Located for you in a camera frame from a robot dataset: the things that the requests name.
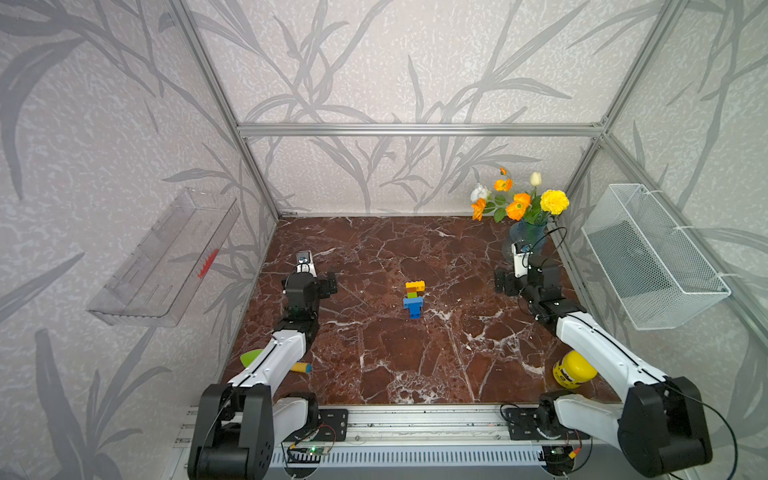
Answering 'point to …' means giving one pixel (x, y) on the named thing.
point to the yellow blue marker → (302, 367)
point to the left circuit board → (310, 455)
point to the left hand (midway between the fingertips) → (313, 269)
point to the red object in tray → (206, 266)
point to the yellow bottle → (572, 369)
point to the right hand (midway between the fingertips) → (511, 266)
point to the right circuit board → (558, 460)
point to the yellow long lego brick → (418, 285)
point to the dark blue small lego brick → (414, 311)
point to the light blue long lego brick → (408, 301)
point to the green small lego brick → (411, 295)
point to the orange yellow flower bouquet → (533, 208)
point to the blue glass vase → (529, 237)
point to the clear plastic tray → (165, 266)
